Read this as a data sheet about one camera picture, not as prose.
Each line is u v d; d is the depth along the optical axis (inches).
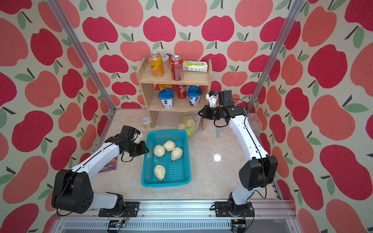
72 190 16.4
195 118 36.7
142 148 30.3
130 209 29.3
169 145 36.8
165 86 36.6
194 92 34.8
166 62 31.4
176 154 34.8
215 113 26.4
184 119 40.1
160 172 32.2
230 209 26.4
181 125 39.8
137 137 29.5
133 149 28.8
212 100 28.6
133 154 29.5
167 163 35.7
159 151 35.4
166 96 34.5
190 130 37.9
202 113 30.8
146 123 41.4
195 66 31.1
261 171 16.6
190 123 37.8
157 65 28.3
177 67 27.1
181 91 36.5
